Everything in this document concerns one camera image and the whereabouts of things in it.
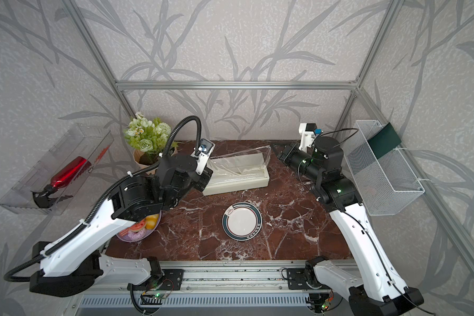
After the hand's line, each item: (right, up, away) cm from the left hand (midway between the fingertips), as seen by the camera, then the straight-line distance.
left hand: (208, 162), depth 61 cm
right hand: (+19, +6, 0) cm, 20 cm away
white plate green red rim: (+9, -28, +28) cm, 41 cm away
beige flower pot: (-39, +1, +36) cm, 53 cm away
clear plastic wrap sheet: (+14, -1, +52) cm, 54 cm away
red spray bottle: (-50, -11, -2) cm, 51 cm away
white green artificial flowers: (-32, +11, +24) cm, 41 cm away
